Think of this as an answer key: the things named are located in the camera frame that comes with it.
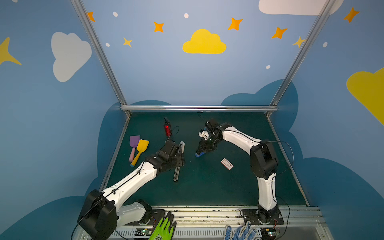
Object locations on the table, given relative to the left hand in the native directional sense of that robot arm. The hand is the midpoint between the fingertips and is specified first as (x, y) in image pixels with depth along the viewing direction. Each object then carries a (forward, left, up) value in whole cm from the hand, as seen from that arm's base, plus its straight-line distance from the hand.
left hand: (183, 160), depth 83 cm
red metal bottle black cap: (+24, +12, -1) cm, 27 cm away
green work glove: (-31, +7, -10) cm, 34 cm away
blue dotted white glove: (-32, -31, -10) cm, 46 cm away
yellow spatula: (+15, +30, -11) cm, 35 cm away
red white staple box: (+3, -27, -11) cm, 30 cm away
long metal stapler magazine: (-2, +4, -9) cm, 10 cm away
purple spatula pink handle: (+19, +36, -10) cm, 42 cm away
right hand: (+9, -11, -4) cm, 15 cm away
